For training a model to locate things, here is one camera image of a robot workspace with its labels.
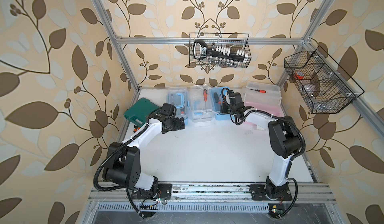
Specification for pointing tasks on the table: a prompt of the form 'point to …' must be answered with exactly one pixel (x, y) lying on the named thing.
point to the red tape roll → (299, 75)
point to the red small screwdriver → (259, 90)
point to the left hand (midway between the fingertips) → (176, 124)
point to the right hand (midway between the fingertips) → (221, 106)
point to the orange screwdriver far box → (205, 92)
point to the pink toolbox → (263, 97)
